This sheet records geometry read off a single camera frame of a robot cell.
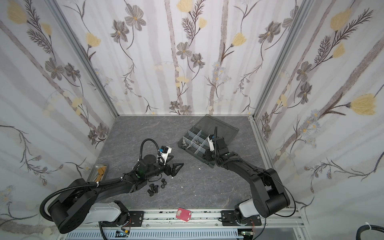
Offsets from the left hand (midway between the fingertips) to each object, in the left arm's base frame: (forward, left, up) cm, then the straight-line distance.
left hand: (179, 159), depth 82 cm
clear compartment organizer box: (+19, -10, -11) cm, 24 cm away
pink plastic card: (-25, -2, -11) cm, 28 cm away
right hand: (+8, -17, -4) cm, 20 cm away
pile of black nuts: (-7, +10, -12) cm, 17 cm away
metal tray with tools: (-1, +51, -13) cm, 52 cm away
